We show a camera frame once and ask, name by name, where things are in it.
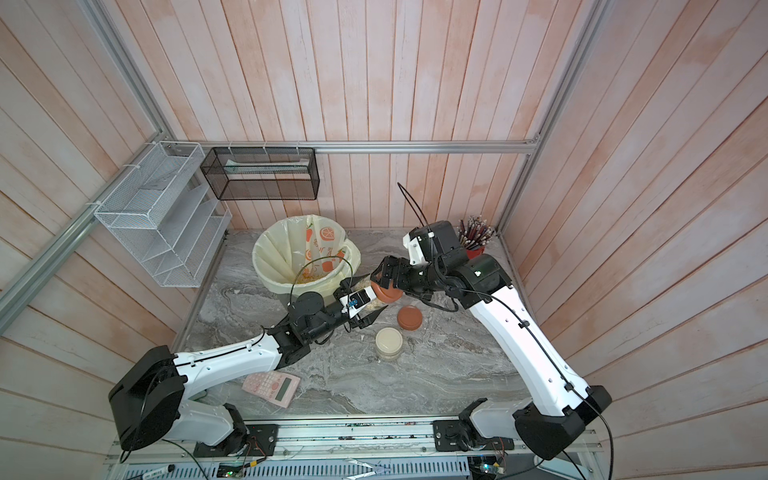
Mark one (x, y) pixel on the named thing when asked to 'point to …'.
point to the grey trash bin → (289, 300)
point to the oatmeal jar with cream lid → (388, 343)
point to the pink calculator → (277, 387)
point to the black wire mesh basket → (262, 173)
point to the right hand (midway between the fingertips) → (383, 280)
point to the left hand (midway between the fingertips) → (375, 291)
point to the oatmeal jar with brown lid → (375, 304)
